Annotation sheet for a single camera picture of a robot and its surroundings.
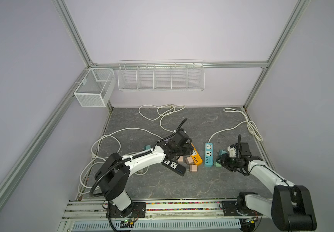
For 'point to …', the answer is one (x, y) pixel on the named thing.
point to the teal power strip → (208, 154)
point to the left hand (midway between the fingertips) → (192, 150)
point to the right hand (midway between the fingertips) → (220, 162)
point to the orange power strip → (195, 156)
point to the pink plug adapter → (180, 159)
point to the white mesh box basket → (96, 88)
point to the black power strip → (174, 166)
